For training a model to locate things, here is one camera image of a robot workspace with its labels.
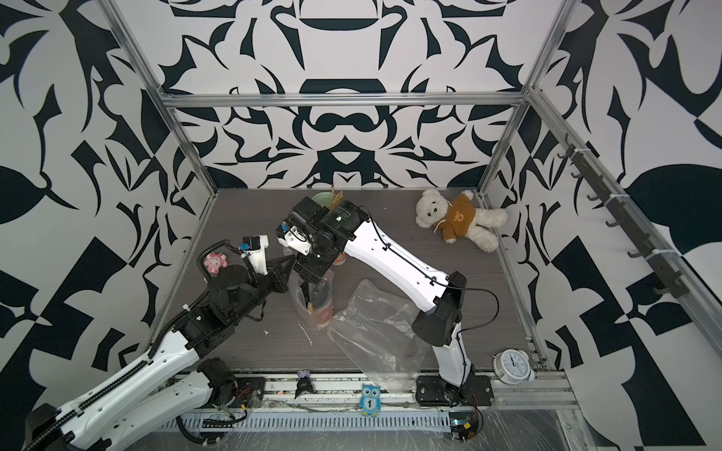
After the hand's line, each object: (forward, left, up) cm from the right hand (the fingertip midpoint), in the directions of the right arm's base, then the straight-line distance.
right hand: (309, 261), depth 72 cm
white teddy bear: (+28, -47, -17) cm, 57 cm away
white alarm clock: (-20, -52, -21) cm, 60 cm away
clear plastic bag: (-10, -16, -21) cm, 28 cm away
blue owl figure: (-27, -15, -22) cm, 38 cm away
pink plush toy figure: (+12, +37, -20) cm, 44 cm away
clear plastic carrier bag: (-8, +2, -4) cm, 9 cm away
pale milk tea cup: (-4, -8, +8) cm, 12 cm away
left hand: (+2, +5, +1) cm, 6 cm away
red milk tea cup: (-8, -3, -5) cm, 10 cm away
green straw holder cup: (+31, 0, -10) cm, 33 cm away
